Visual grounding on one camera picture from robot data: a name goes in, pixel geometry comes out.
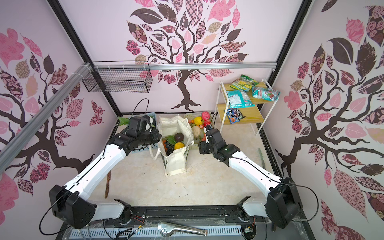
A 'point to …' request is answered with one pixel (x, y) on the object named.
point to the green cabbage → (171, 140)
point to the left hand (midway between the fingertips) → (161, 137)
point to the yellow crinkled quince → (198, 120)
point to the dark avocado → (179, 137)
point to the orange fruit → (179, 145)
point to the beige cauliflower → (196, 131)
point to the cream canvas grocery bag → (176, 164)
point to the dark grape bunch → (170, 147)
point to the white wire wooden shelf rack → (254, 114)
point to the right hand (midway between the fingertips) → (203, 142)
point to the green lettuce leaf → (124, 121)
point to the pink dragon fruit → (205, 115)
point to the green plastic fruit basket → (195, 146)
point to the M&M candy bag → (234, 115)
